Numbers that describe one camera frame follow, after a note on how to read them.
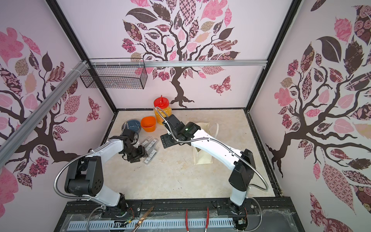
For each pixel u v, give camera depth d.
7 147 0.49
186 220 0.70
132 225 0.70
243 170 0.43
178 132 0.56
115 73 0.95
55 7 0.67
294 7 0.69
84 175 0.45
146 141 0.98
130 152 0.76
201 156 0.88
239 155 0.44
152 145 0.97
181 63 0.95
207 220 0.70
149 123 1.05
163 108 0.98
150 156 0.92
